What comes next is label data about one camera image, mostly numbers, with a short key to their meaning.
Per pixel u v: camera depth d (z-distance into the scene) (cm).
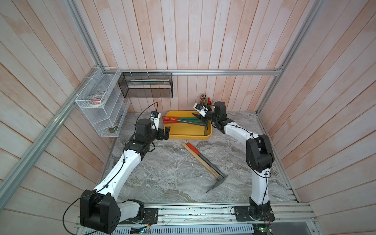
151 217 73
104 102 74
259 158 55
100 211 39
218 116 76
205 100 107
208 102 114
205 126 107
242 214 73
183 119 107
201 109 79
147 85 104
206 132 105
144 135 59
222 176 85
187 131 108
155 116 67
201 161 91
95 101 73
